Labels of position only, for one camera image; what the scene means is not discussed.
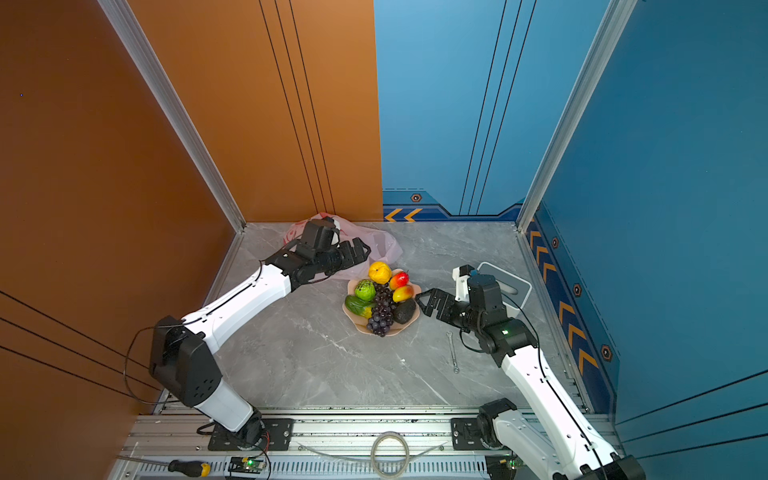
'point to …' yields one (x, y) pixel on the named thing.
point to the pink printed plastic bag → (383, 249)
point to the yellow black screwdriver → (182, 467)
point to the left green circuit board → (253, 465)
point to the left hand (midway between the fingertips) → (363, 251)
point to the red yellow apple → (399, 279)
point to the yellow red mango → (402, 294)
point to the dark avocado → (404, 310)
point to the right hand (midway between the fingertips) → (426, 303)
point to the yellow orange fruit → (380, 272)
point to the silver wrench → (455, 366)
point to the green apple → (365, 290)
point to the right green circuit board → (514, 462)
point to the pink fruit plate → (396, 327)
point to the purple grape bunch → (383, 312)
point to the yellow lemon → (368, 313)
